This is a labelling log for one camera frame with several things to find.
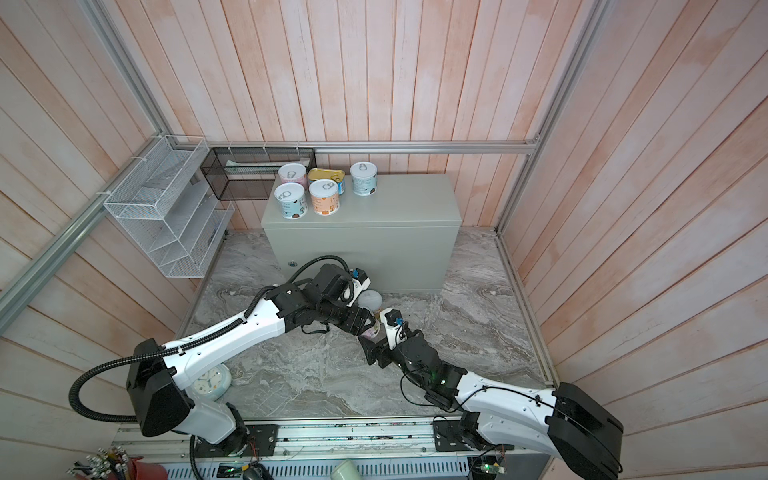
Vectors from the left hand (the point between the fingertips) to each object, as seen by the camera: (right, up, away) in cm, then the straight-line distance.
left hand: (362, 324), depth 76 cm
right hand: (+3, -2, +2) cm, 4 cm away
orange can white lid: (+2, +5, +14) cm, 15 cm away
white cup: (-3, -29, -12) cm, 32 cm away
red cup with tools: (-47, -22, -19) cm, 56 cm away
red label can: (+3, -2, 0) cm, 3 cm away
